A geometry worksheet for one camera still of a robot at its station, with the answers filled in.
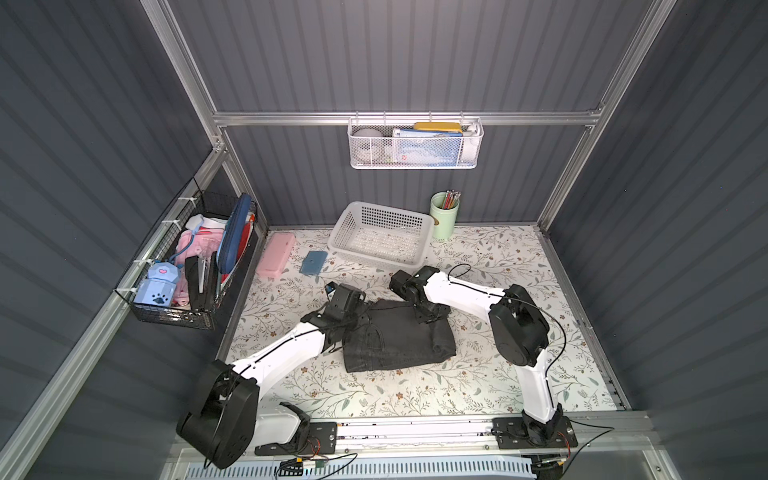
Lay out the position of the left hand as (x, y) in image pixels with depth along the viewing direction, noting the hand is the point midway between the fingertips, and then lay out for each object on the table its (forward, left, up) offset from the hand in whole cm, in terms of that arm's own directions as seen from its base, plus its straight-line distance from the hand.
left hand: (365, 313), depth 87 cm
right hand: (+2, -23, -4) cm, 23 cm away
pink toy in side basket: (+8, +41, +23) cm, 47 cm away
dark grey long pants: (-5, -8, -6) cm, 11 cm away
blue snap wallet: (+25, +21, -7) cm, 33 cm away
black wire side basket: (+20, +45, +23) cm, 55 cm away
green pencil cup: (+39, -28, +1) cm, 48 cm away
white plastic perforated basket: (+37, -6, -7) cm, 38 cm away
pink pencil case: (+28, +35, -6) cm, 45 cm away
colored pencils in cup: (+42, -30, +8) cm, 52 cm away
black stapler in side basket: (-4, +35, +24) cm, 43 cm away
